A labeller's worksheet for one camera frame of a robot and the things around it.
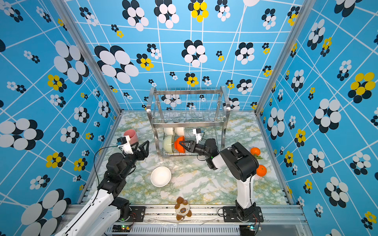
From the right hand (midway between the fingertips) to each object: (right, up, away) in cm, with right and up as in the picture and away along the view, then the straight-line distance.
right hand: (182, 143), depth 85 cm
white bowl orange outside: (-12, -19, -1) cm, 23 cm away
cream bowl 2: (-2, +7, +9) cm, 11 cm away
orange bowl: (-3, -1, +2) cm, 4 cm away
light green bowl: (-8, 0, +1) cm, 9 cm away
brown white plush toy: (+1, -31, -12) cm, 34 cm away
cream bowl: (-9, +7, +9) cm, 15 cm away
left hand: (-19, +2, -8) cm, 21 cm away
